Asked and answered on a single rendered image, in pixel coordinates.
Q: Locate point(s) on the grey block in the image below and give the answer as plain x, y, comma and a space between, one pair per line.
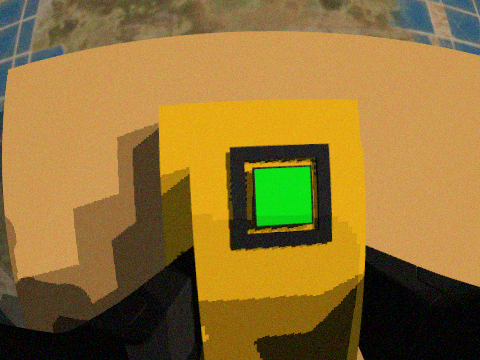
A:
4, 319

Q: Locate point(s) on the tan rectangular panel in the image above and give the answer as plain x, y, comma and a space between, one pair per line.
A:
81, 163

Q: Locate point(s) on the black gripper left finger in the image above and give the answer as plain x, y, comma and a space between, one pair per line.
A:
159, 321

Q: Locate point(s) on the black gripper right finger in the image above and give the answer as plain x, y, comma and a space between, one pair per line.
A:
410, 313

